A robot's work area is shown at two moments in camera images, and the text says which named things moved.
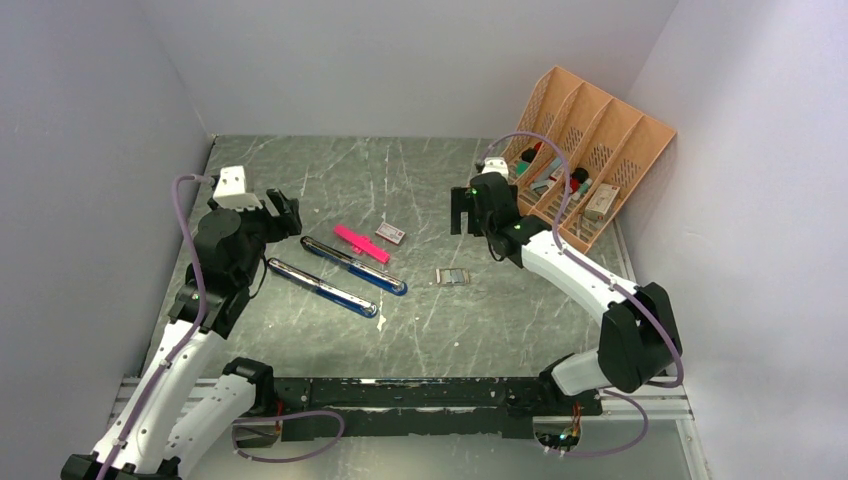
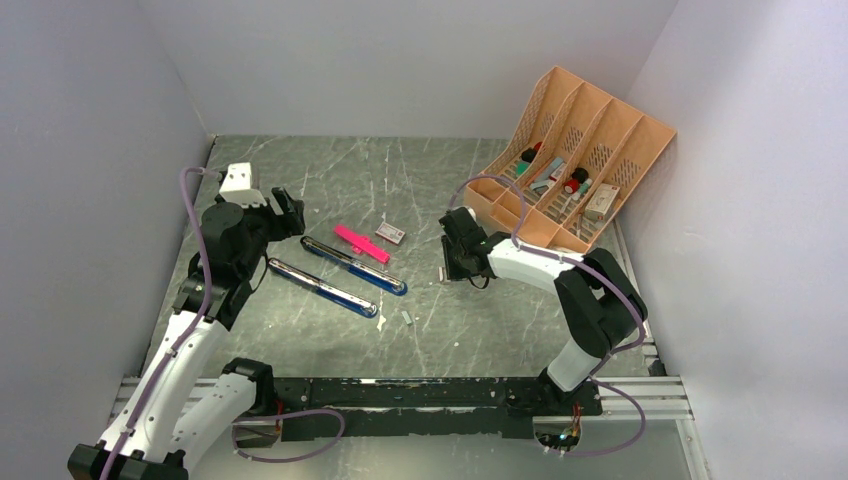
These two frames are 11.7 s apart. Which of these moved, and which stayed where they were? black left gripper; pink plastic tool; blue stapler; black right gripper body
Moved: black right gripper body
Stayed: blue stapler; pink plastic tool; black left gripper
